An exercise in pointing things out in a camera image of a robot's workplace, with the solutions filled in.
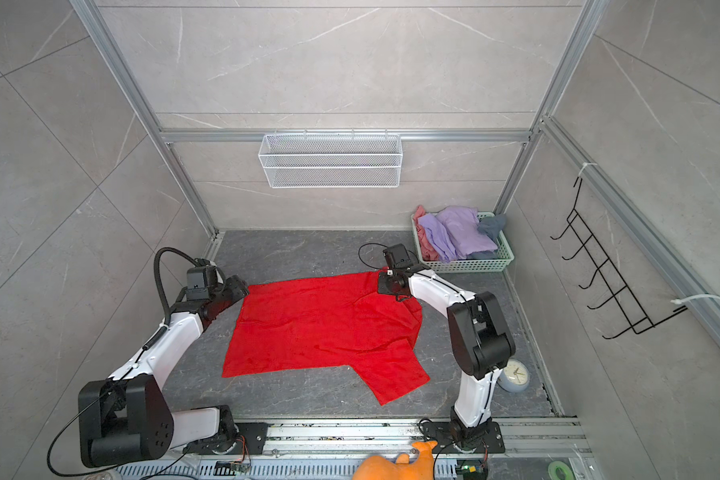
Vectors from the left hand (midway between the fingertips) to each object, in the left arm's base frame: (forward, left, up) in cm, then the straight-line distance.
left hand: (237, 279), depth 88 cm
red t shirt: (-7, -29, -18) cm, 35 cm away
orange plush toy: (-47, -40, -6) cm, 62 cm away
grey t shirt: (+23, -86, -3) cm, 89 cm away
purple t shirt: (+22, -73, -5) cm, 76 cm away
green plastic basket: (+10, -75, -9) cm, 76 cm away
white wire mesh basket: (+38, -28, +16) cm, 49 cm away
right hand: (+3, -45, -8) cm, 46 cm away
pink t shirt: (+15, -61, -6) cm, 63 cm away
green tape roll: (-48, -83, -13) cm, 97 cm away
